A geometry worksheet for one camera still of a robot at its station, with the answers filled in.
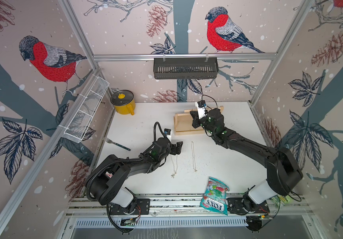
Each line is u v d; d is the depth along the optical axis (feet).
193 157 3.01
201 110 2.33
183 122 3.54
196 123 2.43
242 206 2.37
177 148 2.62
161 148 2.23
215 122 2.08
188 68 3.47
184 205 2.48
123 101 3.51
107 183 1.43
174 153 2.61
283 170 1.45
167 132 2.55
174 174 2.80
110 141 3.22
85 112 2.97
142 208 2.40
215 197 2.41
